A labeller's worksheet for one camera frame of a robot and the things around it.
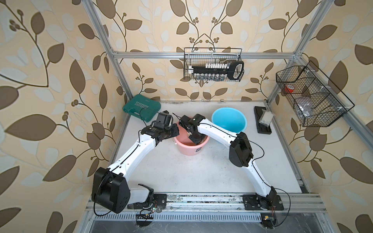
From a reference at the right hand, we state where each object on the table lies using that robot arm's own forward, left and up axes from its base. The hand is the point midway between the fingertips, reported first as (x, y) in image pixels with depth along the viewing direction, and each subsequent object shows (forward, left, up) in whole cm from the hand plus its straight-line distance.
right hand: (200, 137), depth 93 cm
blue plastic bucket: (+7, -19, +10) cm, 23 cm away
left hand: (-1, +14, +12) cm, 19 cm away
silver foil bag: (0, -54, +25) cm, 59 cm away
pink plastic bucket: (-12, +9, +12) cm, 20 cm away
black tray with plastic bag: (+8, -44, -5) cm, 45 cm away
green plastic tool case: (+29, +43, -1) cm, 52 cm away
